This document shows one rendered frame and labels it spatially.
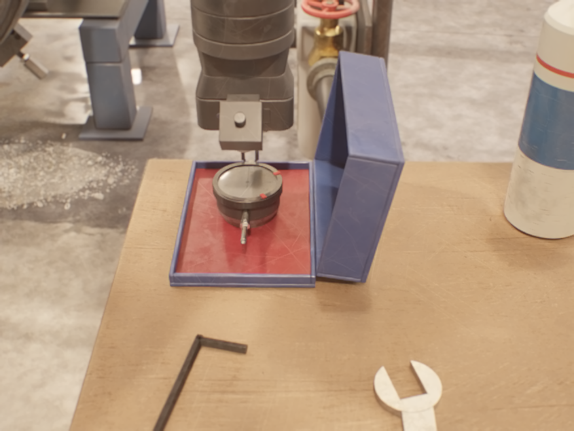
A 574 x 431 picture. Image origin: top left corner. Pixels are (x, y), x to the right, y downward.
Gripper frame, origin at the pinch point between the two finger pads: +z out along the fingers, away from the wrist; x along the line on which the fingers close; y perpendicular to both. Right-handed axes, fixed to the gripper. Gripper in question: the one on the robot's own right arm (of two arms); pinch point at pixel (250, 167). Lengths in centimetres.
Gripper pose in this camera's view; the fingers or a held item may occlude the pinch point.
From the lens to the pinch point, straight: 66.7
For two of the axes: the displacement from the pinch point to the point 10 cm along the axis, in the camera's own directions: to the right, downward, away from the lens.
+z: 0.0, 8.0, 6.0
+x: 10.0, 0.1, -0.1
